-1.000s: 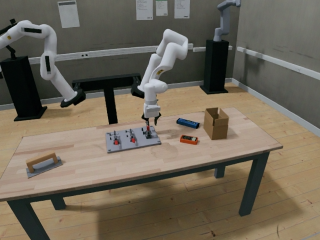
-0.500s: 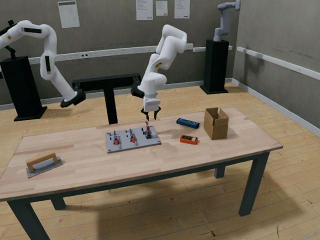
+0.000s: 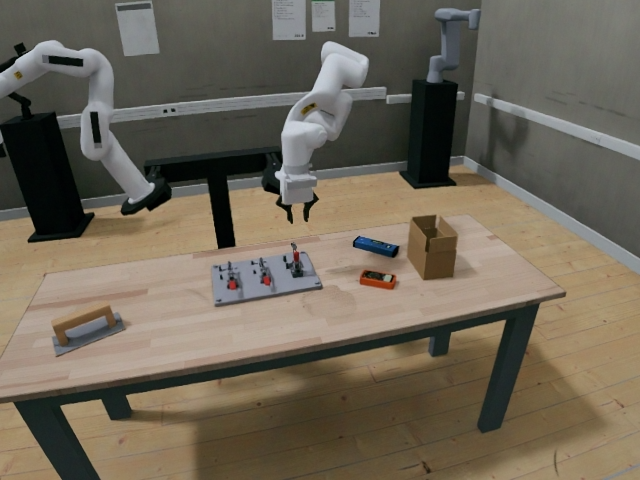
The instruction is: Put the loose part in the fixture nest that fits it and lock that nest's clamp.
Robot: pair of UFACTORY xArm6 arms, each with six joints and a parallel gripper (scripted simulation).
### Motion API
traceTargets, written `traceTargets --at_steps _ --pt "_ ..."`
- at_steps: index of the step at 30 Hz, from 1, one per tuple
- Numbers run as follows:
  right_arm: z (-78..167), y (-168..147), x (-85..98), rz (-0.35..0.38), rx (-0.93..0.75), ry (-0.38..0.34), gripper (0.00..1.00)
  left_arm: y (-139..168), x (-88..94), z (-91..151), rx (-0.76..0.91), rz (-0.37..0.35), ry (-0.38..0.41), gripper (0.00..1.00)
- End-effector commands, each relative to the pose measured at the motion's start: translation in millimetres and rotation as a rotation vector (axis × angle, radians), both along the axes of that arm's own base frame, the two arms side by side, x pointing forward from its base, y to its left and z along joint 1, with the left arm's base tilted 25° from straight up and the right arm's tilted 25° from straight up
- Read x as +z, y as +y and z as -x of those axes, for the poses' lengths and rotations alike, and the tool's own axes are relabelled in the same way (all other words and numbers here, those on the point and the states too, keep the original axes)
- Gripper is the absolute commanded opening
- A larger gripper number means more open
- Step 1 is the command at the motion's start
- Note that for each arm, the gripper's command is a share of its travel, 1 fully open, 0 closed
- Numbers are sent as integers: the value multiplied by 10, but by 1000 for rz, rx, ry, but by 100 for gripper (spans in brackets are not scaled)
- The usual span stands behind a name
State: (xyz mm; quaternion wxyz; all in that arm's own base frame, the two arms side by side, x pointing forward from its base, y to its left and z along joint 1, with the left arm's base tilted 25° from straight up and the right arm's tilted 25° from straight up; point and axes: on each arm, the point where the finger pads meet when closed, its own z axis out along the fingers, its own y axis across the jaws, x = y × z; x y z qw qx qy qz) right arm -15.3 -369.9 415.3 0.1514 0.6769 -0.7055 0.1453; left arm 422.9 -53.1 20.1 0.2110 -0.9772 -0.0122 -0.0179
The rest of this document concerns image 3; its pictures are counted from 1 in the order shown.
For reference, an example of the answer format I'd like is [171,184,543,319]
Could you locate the blue spirit level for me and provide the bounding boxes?
[353,236,399,258]

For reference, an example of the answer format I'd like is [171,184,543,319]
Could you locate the small brown cardboard box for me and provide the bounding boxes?
[407,214,458,281]

